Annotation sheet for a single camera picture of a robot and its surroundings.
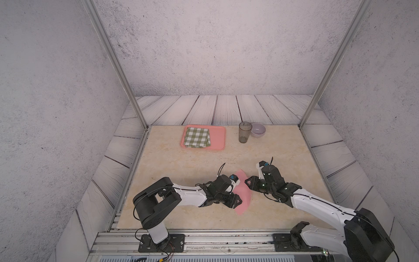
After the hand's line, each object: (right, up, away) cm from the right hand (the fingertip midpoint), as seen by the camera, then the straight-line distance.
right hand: (247, 182), depth 84 cm
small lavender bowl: (+14, +28, +31) cm, 44 cm away
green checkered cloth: (-28, +23, +30) cm, 47 cm away
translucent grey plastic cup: (+2, +28, +20) cm, 34 cm away
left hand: (-3, -10, -1) cm, 11 cm away
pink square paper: (-1, -7, +6) cm, 9 cm away
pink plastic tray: (-15, +25, +35) cm, 45 cm away
